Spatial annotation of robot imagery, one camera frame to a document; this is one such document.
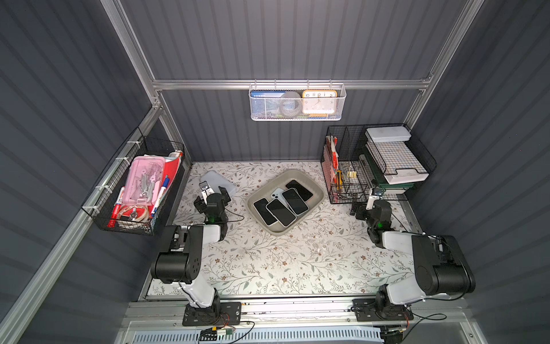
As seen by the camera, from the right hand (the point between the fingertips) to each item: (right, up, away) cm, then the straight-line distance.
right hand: (370, 202), depth 93 cm
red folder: (-80, +13, -17) cm, 83 cm away
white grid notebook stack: (+12, +18, 0) cm, 22 cm away
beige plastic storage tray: (-41, +9, +15) cm, 44 cm away
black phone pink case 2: (-33, 0, +6) cm, 33 cm away
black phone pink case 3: (-27, +3, +14) cm, 31 cm away
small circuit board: (-64, -43, -21) cm, 80 cm away
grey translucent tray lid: (-74, +10, +18) cm, 77 cm away
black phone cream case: (-49, -3, +6) cm, 49 cm away
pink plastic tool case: (-86, +10, -21) cm, 90 cm away
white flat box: (+7, +32, +9) cm, 34 cm away
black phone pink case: (-39, -5, +4) cm, 40 cm away
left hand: (-70, +5, -2) cm, 70 cm away
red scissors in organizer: (-11, +23, +18) cm, 31 cm away
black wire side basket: (-92, +2, -31) cm, 97 cm away
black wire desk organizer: (+4, +14, +22) cm, 27 cm away
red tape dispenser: (-86, -1, -27) cm, 90 cm away
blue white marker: (-79, +7, -23) cm, 82 cm away
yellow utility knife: (-9, +10, +18) cm, 22 cm away
